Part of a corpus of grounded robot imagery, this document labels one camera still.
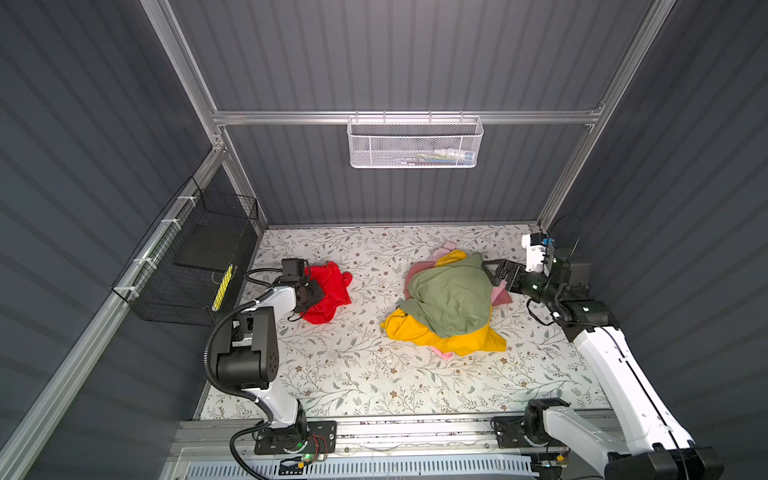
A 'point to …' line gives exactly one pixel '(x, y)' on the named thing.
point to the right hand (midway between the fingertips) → (499, 268)
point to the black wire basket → (179, 271)
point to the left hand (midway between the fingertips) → (317, 294)
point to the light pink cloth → (441, 251)
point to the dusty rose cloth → (416, 266)
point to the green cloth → (450, 299)
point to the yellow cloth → (486, 339)
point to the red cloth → (335, 285)
